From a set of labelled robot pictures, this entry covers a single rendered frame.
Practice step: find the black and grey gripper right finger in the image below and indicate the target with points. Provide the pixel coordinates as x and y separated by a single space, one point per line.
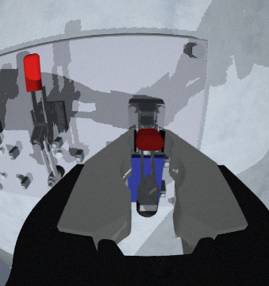
213 202

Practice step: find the blue rectangular plate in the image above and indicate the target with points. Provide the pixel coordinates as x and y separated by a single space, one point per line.
134 179

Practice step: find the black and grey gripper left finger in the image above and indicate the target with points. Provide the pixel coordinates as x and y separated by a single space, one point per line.
90 203

